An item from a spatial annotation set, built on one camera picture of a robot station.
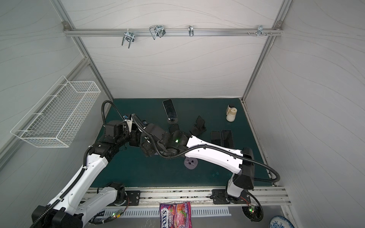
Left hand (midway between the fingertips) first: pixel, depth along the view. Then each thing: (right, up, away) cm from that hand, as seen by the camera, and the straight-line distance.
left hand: (138, 126), depth 80 cm
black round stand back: (+18, 0, +27) cm, 32 cm away
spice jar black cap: (+61, +13, +23) cm, 67 cm away
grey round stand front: (+30, -22, +2) cm, 37 cm away
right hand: (+9, -4, -13) cm, 17 cm away
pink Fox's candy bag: (+23, -42, -13) cm, 49 cm away
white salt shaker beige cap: (+60, +7, +22) cm, 64 cm away
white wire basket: (-36, +5, -11) cm, 38 cm away
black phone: (+15, +10, +22) cm, 29 cm away
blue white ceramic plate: (+72, -43, -14) cm, 85 cm away
